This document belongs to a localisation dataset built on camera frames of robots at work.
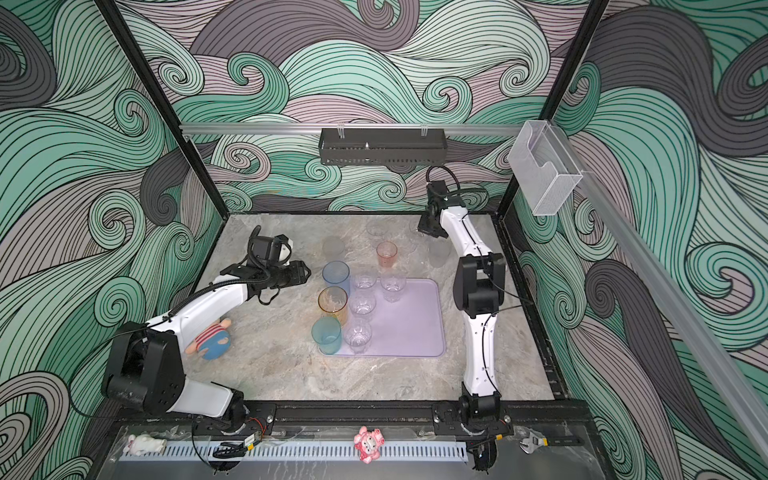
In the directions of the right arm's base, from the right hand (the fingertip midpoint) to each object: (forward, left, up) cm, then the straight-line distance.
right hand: (430, 227), depth 100 cm
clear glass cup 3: (-34, +23, -11) cm, 43 cm away
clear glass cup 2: (-26, +22, -5) cm, 34 cm away
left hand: (-19, +39, +1) cm, 44 cm away
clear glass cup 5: (-5, -4, -6) cm, 9 cm away
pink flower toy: (-60, +19, -6) cm, 64 cm away
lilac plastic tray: (-30, +6, -13) cm, 34 cm away
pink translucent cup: (-4, +15, -9) cm, 18 cm away
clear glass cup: (-15, +22, -9) cm, 28 cm away
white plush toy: (-61, +72, -6) cm, 95 cm away
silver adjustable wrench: (-60, -20, -10) cm, 64 cm away
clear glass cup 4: (-17, +13, -10) cm, 23 cm away
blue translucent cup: (-17, +31, -4) cm, 35 cm away
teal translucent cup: (-34, +33, -8) cm, 48 cm away
